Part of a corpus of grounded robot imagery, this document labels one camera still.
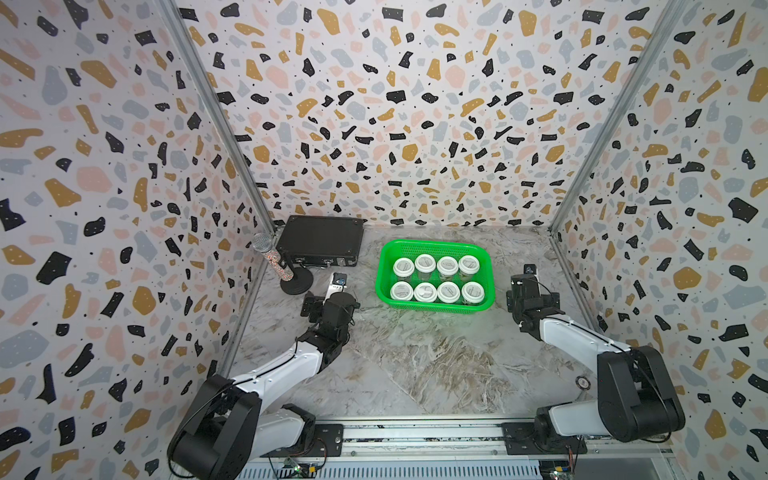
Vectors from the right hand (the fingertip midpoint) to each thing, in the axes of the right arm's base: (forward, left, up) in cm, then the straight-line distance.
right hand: (538, 296), depth 91 cm
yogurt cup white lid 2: (+1, +34, -1) cm, 34 cm away
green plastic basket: (+18, +45, 0) cm, 49 cm away
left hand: (-4, +63, +5) cm, 63 cm away
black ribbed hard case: (+28, +74, -7) cm, 79 cm away
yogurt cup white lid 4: (+3, +19, -3) cm, 19 cm away
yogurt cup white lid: (+2, +42, -2) cm, 42 cm away
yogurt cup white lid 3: (+2, +27, -2) cm, 27 cm away
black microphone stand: (+9, +77, -8) cm, 78 cm away
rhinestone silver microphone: (+1, +78, +21) cm, 80 cm away
